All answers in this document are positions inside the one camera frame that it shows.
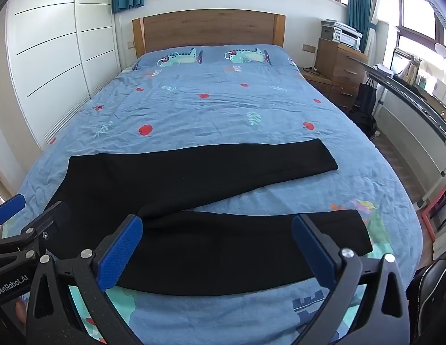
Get glass-topped desk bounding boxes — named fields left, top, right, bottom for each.
left=360, top=59, right=446, bottom=148

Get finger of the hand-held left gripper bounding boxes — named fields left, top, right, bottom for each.
left=0, top=193, right=26, bottom=227
left=0, top=201, right=71, bottom=260

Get white wardrobe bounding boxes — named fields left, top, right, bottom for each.
left=5, top=0, right=122, bottom=152

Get black chair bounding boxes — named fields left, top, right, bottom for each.
left=406, top=255, right=446, bottom=345

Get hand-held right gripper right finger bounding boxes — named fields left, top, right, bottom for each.
left=291, top=214, right=412, bottom=345

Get white printer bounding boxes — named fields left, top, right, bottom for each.
left=321, top=21, right=363, bottom=51

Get red metal frame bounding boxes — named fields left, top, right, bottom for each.
left=422, top=183, right=446, bottom=238

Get wooden chest of drawers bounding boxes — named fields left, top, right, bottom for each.
left=315, top=38, right=370, bottom=110

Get wooden nightstand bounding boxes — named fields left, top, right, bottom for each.
left=301, top=69, right=333, bottom=97

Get black pants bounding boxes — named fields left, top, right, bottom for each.
left=43, top=138, right=374, bottom=297

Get window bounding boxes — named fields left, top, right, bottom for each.
left=385, top=0, right=446, bottom=90

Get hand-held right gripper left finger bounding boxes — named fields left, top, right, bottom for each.
left=25, top=214, right=144, bottom=345

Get blue printed bed sheet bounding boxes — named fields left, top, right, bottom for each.
left=3, top=45, right=423, bottom=345

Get black bag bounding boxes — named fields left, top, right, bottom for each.
left=349, top=83, right=378, bottom=138

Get wooden headboard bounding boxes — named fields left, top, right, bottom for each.
left=132, top=9, right=286, bottom=59

